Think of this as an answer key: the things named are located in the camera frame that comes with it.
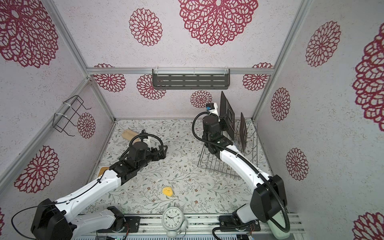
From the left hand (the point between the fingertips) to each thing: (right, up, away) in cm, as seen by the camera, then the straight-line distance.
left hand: (160, 150), depth 81 cm
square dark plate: (+48, +12, +8) cm, 50 cm away
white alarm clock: (+8, -33, -9) cm, 35 cm away
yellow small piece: (+4, -23, +1) cm, 23 cm away
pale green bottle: (+57, -37, -12) cm, 69 cm away
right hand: (+35, +19, -7) cm, 40 cm away
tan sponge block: (-27, +8, +25) cm, 38 cm away
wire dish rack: (+31, -10, +14) cm, 36 cm away
